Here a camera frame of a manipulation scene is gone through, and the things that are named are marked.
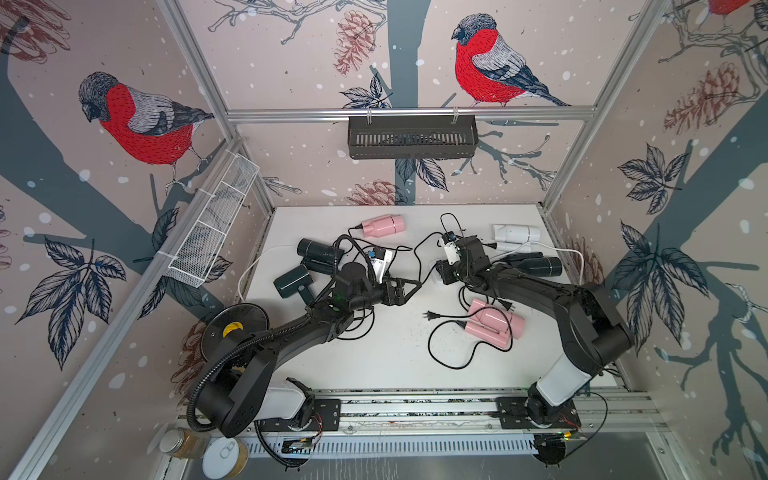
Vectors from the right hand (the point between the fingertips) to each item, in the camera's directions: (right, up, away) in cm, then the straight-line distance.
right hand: (442, 261), depth 95 cm
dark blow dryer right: (+33, -2, +6) cm, 34 cm away
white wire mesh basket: (-72, +5, -10) cm, 73 cm away
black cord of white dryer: (+11, +11, +20) cm, 25 cm away
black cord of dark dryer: (-23, -6, -25) cm, 34 cm away
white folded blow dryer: (+28, +8, +9) cm, 30 cm away
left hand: (-10, -4, -17) cm, 20 cm away
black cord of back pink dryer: (-13, +5, +3) cm, 14 cm away
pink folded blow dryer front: (+13, -18, -9) cm, 24 cm away
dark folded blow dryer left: (-42, 0, +9) cm, 43 cm away
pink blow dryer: (-20, +12, +14) cm, 27 cm away
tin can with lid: (-53, -40, -30) cm, 73 cm away
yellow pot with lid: (-58, -15, -20) cm, 63 cm away
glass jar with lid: (-61, -36, -32) cm, 78 cm away
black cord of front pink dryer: (-3, -17, -5) cm, 17 cm away
